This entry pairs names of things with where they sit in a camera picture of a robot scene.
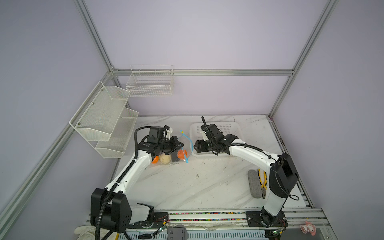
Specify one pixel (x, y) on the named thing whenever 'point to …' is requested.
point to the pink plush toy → (308, 227)
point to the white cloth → (88, 232)
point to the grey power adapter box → (177, 232)
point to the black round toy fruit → (174, 157)
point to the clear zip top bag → (188, 146)
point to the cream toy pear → (165, 159)
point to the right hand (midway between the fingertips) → (197, 145)
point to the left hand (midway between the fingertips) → (183, 145)
